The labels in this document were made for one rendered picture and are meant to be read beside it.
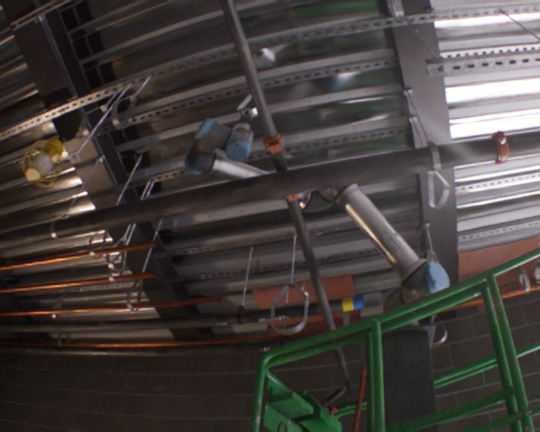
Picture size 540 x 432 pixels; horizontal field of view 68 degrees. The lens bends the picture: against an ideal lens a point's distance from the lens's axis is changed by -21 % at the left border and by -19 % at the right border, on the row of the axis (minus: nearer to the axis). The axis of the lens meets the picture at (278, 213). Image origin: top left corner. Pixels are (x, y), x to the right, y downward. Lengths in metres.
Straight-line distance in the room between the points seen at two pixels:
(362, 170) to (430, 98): 0.74
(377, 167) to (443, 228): 1.15
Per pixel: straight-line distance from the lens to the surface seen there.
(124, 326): 3.08
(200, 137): 1.88
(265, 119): 1.69
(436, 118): 2.35
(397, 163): 1.69
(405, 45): 2.18
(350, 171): 1.69
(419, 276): 1.95
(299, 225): 1.94
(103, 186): 2.77
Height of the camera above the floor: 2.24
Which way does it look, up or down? 51 degrees up
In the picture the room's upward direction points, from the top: 6 degrees clockwise
